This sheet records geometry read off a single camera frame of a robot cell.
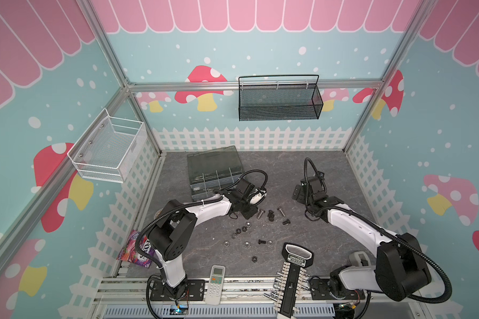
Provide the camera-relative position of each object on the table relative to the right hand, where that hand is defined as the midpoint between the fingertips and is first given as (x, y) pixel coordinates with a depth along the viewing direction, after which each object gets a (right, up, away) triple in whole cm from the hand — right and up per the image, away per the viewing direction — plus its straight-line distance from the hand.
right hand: (303, 192), depth 89 cm
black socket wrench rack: (-8, -33, -13) cm, 36 cm away
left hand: (-23, -9, +3) cm, 25 cm away
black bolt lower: (-20, -21, -4) cm, 29 cm away
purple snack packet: (-74, -24, -8) cm, 78 cm away
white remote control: (-38, -35, -15) cm, 53 cm away
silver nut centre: (-26, -22, -4) cm, 34 cm away
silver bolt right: (-10, -9, +6) cm, 14 cm away
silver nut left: (-35, -22, -4) cm, 41 cm away
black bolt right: (-7, -14, +3) cm, 16 cm away
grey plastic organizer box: (-45, +10, +24) cm, 52 cm away
